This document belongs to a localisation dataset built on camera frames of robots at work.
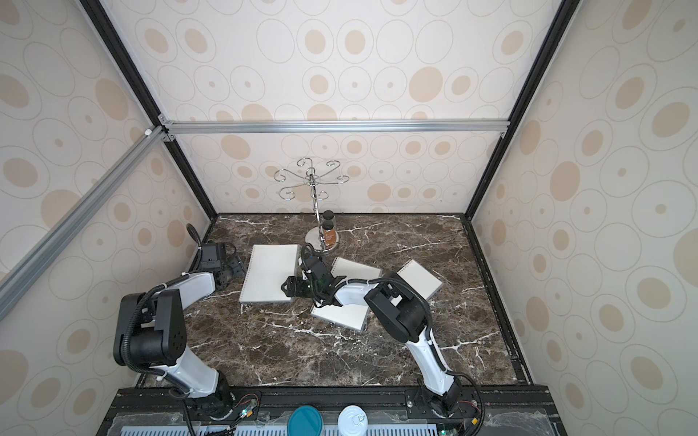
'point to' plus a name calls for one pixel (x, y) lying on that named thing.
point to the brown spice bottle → (329, 233)
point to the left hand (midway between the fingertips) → (240, 262)
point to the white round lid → (353, 421)
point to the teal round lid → (304, 421)
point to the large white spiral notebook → (270, 265)
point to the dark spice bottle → (328, 215)
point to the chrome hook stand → (314, 238)
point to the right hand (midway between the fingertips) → (299, 284)
